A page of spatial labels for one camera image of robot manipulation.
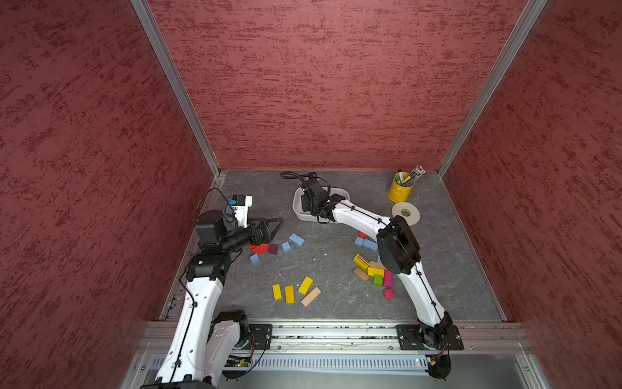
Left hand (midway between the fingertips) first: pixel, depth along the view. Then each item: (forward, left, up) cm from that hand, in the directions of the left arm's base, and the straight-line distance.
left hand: (273, 225), depth 73 cm
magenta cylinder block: (-13, -38, -23) cm, 47 cm away
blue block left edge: (-1, +10, -23) cm, 25 cm away
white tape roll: (+23, -54, -25) cm, 64 cm away
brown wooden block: (-6, -30, -24) cm, 39 cm away
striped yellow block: (-2, -30, -22) cm, 37 cm away
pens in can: (+32, -52, -12) cm, 63 cm away
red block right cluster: (-6, -26, +5) cm, 27 cm away
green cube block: (-9, -35, -21) cm, 42 cm away
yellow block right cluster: (-5, -34, -23) cm, 41 cm away
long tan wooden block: (-14, -12, -24) cm, 30 cm away
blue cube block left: (+5, -1, -24) cm, 24 cm away
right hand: (+22, -10, -16) cm, 29 cm away
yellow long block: (-10, -10, -24) cm, 27 cm away
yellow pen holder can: (+28, -50, -17) cm, 60 cm away
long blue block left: (+8, -5, -23) cm, 25 cm away
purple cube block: (+3, +4, -23) cm, 23 cm away
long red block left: (+3, +9, -23) cm, 25 cm away
